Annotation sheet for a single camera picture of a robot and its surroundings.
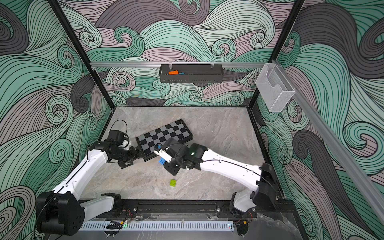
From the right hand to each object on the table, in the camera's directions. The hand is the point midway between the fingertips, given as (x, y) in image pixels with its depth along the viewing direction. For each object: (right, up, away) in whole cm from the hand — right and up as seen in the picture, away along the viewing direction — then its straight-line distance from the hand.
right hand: (168, 164), depth 72 cm
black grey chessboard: (+2, +15, +29) cm, 33 cm away
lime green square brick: (+1, -13, +9) cm, 17 cm away
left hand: (-17, +1, +8) cm, 19 cm away
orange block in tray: (0, +52, +20) cm, 56 cm away
